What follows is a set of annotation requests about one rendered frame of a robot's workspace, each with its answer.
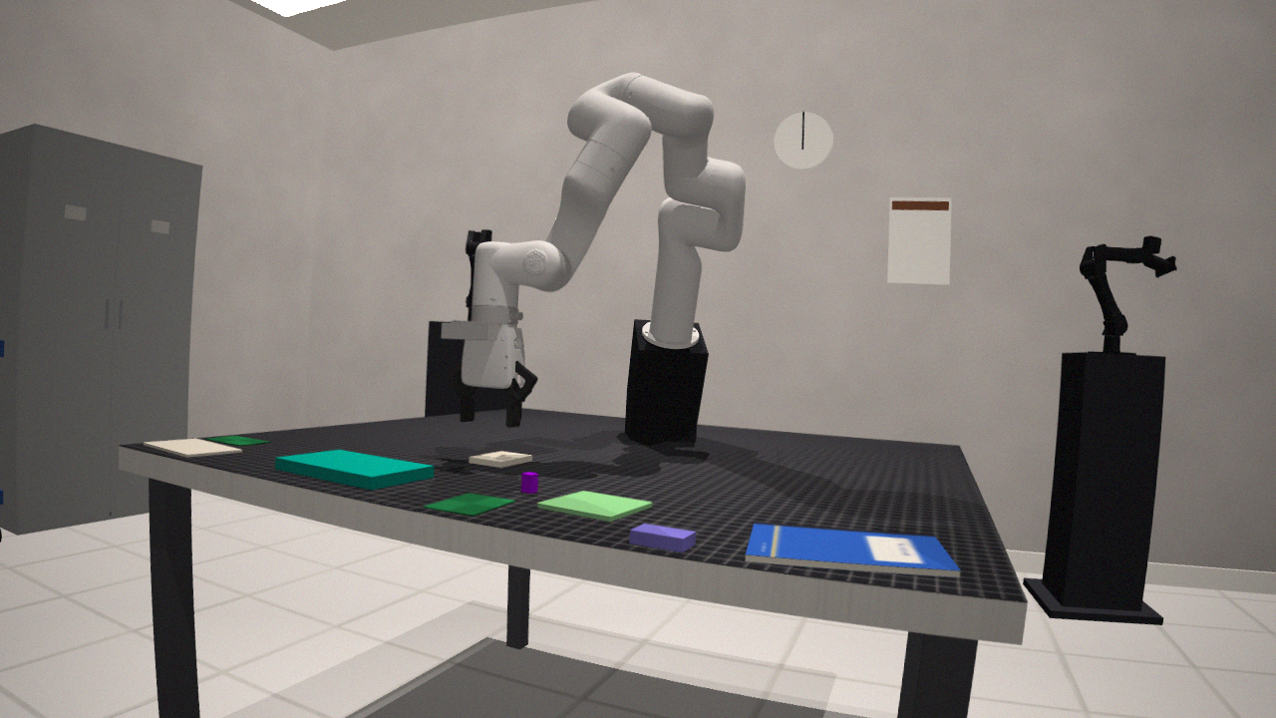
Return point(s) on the blue notebook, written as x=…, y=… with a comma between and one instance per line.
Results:
x=847, y=549

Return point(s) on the teal flat rectangular slab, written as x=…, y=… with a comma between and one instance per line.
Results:
x=354, y=469

